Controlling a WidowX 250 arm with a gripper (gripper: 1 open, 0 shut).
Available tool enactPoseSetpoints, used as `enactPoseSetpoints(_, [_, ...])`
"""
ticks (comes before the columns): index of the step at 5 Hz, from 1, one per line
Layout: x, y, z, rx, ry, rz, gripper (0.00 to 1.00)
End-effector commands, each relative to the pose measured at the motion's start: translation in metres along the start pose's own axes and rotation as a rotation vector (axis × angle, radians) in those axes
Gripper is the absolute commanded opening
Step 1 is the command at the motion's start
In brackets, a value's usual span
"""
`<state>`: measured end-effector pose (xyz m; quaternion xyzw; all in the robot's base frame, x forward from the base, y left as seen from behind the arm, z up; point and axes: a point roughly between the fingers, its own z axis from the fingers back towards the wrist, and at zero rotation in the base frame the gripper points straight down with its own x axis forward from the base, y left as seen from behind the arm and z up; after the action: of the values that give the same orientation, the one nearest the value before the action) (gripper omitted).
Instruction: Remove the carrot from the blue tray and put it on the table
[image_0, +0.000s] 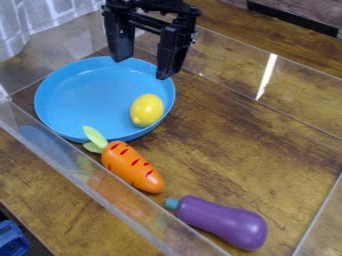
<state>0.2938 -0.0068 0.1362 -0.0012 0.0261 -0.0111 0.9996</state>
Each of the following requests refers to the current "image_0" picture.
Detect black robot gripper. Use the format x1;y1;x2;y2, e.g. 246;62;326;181
103;0;202;80

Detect orange toy carrot green leaves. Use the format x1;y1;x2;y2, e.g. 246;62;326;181
83;126;165;194

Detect blue round plastic tray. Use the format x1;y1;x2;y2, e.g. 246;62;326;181
34;56;177;144

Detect yellow toy lemon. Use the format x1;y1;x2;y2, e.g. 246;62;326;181
130;94;165;127

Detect purple toy eggplant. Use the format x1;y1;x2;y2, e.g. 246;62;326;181
166;195;268;251

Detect blue plastic object corner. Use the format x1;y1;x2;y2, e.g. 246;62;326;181
0;220;31;256

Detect clear acrylic enclosure wall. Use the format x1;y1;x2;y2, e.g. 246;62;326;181
0;0;342;256

